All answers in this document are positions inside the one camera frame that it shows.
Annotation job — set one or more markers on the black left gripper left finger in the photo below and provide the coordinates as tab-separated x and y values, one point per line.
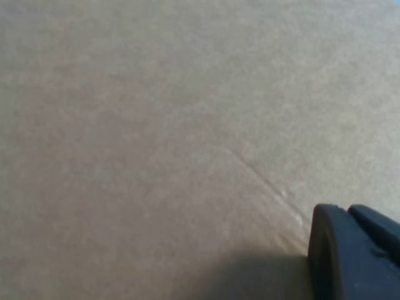
344	262

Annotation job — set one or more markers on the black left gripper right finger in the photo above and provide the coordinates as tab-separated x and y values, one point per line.
383	230

